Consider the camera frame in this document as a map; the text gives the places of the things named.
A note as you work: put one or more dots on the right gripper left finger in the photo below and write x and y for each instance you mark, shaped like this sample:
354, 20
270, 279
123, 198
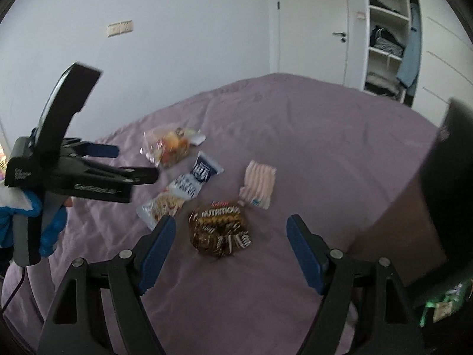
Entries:
76, 322

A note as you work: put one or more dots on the green metal tray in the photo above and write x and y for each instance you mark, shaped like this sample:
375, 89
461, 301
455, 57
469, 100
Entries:
446, 304

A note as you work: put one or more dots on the pink striped snack packet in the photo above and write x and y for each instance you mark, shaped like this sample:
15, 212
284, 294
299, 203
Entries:
259, 181

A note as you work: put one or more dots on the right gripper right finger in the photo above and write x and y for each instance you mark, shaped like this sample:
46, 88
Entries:
386, 323

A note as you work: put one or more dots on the blue gloved left hand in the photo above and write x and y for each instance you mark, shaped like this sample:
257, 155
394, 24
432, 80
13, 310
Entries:
29, 229

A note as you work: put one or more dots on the white wardrobe with shelves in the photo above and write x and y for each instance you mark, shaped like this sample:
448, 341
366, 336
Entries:
378, 32

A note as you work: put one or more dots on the purple bed sheet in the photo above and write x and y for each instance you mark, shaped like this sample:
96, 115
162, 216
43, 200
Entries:
217, 296

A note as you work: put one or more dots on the white blue nut snack packet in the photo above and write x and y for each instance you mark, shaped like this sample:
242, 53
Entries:
182, 189

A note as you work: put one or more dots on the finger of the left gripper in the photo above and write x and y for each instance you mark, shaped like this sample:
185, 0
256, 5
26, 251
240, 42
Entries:
98, 150
103, 175

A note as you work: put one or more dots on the white room door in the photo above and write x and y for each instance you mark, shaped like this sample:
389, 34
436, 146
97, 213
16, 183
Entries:
312, 39

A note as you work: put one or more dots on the brown nutritious snack packet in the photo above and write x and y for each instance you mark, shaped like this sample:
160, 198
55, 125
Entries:
219, 229

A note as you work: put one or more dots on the brown black electric kettle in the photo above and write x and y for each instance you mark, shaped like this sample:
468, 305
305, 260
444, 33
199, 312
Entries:
427, 231

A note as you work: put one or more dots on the beige wall switch plate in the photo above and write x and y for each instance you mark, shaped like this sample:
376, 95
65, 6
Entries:
120, 28

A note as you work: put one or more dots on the light blue hanging garment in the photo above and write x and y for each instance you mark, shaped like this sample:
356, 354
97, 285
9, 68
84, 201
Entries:
408, 71

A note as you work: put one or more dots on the clear bag colourful candy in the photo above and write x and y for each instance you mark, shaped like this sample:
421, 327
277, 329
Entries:
167, 145

